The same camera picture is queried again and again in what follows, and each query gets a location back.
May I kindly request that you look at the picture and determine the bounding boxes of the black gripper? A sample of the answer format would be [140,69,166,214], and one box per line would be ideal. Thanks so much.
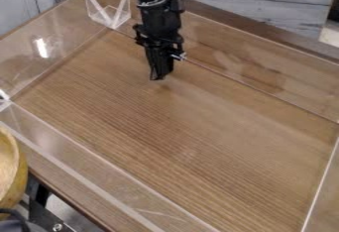
[133,0,185,80]

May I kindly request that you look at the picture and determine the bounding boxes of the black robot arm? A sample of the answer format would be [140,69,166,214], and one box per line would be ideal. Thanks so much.
[132,0,185,80]

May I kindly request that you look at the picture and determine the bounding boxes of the wooden brown bowl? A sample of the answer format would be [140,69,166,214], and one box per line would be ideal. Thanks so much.
[0,127,28,209]

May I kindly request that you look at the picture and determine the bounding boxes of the clear acrylic tray walls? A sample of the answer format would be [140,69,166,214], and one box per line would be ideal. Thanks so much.
[0,0,339,232]

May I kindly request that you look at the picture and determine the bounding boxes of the clear acrylic corner bracket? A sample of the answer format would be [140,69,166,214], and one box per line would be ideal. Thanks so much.
[84,0,130,30]

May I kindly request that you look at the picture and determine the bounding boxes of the black metal table frame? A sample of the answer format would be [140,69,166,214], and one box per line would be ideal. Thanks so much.
[26,175,76,232]

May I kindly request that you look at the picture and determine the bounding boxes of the black cable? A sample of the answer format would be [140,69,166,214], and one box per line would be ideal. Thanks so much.
[0,208,32,232]

